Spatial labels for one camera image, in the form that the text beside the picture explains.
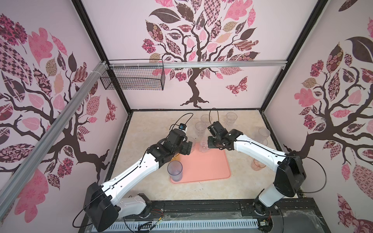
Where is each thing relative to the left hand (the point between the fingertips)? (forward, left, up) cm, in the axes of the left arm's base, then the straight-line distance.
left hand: (184, 144), depth 78 cm
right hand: (+5, -15, -5) cm, 17 cm away
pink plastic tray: (-5, -9, -19) cm, 22 cm away
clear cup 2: (+30, -34, -13) cm, 47 cm away
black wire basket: (+45, +34, +15) cm, 58 cm away
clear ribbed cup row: (+9, -53, -13) cm, 55 cm away
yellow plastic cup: (0, +5, -18) cm, 18 cm away
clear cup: (+32, -16, -15) cm, 39 cm away
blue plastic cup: (-7, +6, -17) cm, 19 cm away
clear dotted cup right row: (+17, -56, -14) cm, 61 cm away
